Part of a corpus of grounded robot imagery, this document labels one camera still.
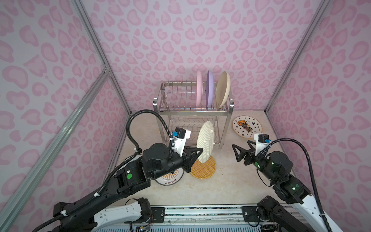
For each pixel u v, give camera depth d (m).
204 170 0.88
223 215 0.75
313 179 0.49
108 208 0.57
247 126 1.10
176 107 1.18
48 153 0.54
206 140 0.56
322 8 0.70
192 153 0.54
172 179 0.86
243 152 0.59
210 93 0.67
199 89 0.67
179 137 0.47
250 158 0.59
